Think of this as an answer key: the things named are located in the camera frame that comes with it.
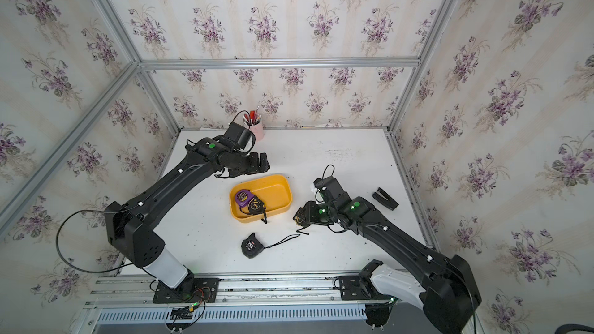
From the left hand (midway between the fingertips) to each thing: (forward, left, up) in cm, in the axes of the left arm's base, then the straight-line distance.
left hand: (263, 168), depth 80 cm
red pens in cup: (+38, +9, -11) cm, 40 cm away
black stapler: (-3, -49, -18) cm, 53 cm away
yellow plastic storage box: (+2, -3, -19) cm, 19 cm away
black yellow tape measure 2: (-16, -13, -7) cm, 22 cm away
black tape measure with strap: (-21, +4, -17) cm, 27 cm away
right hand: (-14, -15, -8) cm, 22 cm away
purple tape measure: (-2, +10, -17) cm, 20 cm away
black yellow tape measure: (-6, +4, -17) cm, 18 cm away
